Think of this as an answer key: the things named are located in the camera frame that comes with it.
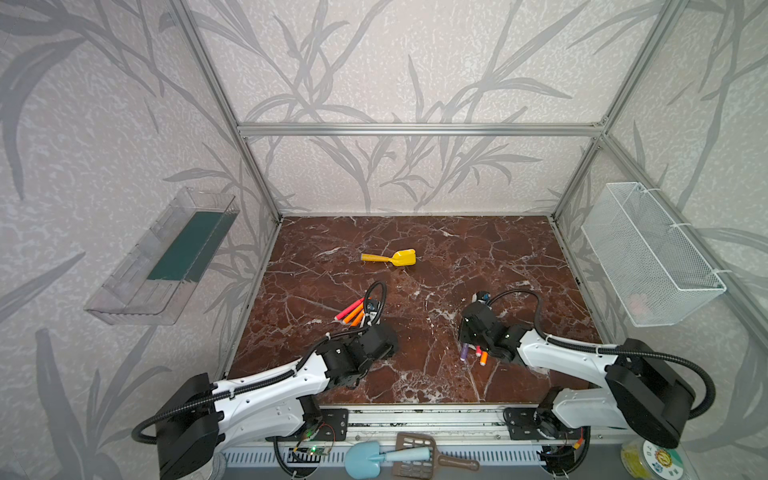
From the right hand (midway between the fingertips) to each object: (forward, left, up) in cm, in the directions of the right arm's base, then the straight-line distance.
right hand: (460, 317), depth 90 cm
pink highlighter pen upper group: (+4, +34, -1) cm, 35 cm away
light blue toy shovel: (-35, +27, 0) cm, 44 cm away
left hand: (-5, +22, +6) cm, 23 cm away
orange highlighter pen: (-12, -5, -1) cm, 13 cm away
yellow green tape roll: (-35, -35, +6) cm, 50 cm away
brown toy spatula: (-37, +12, -2) cm, 39 cm away
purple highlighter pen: (-10, 0, -1) cm, 10 cm away
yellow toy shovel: (+25, +19, -3) cm, 31 cm away
